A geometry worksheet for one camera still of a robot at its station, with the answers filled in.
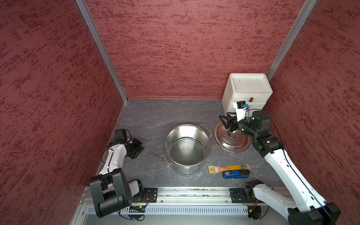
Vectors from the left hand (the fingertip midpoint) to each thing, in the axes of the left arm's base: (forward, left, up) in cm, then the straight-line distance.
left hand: (144, 149), depth 85 cm
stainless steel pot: (+4, -27, -6) cm, 28 cm away
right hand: (+8, -45, +23) cm, 51 cm away
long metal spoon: (-4, -9, -5) cm, 11 cm away
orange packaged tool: (-10, -44, -5) cm, 46 cm away
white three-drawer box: (+39, -75, +16) cm, 86 cm away
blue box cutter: (-14, -55, -2) cm, 57 cm away
